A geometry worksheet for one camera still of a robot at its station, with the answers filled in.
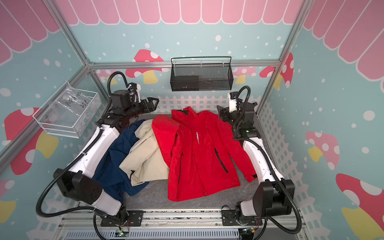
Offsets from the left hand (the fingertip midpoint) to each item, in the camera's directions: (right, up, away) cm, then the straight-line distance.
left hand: (153, 103), depth 77 cm
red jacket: (+26, -26, +21) cm, 42 cm away
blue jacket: (-22, -42, +4) cm, 48 cm away
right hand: (+37, 0, +1) cm, 37 cm away
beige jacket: (-6, -32, +7) cm, 33 cm away
